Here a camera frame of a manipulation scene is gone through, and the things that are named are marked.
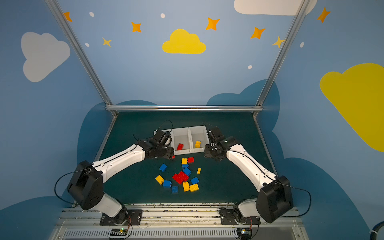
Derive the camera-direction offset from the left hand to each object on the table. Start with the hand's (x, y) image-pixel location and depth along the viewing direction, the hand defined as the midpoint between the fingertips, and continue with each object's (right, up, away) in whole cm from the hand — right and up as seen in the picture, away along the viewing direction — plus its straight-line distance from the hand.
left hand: (169, 151), depth 88 cm
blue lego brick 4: (+11, -12, +1) cm, 16 cm away
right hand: (+24, 0, -4) cm, 25 cm away
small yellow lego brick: (+18, -12, +1) cm, 22 cm away
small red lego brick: (+13, -7, +7) cm, 16 cm away
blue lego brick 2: (0, -18, -5) cm, 19 cm away
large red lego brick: (+7, -15, -2) cm, 17 cm away
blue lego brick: (-4, -11, +3) cm, 12 cm away
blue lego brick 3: (+16, -17, -1) cm, 23 cm away
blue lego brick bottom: (+4, -21, -6) cm, 22 cm away
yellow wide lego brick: (+15, -20, -5) cm, 25 cm away
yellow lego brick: (+17, +2, +11) cm, 21 cm away
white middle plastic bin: (+6, +4, +14) cm, 16 cm away
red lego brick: (+6, +1, +13) cm, 14 cm away
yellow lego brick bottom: (+11, -19, -6) cm, 23 cm away
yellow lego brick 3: (+9, -7, +5) cm, 13 cm away
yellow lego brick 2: (-5, -16, -3) cm, 17 cm away
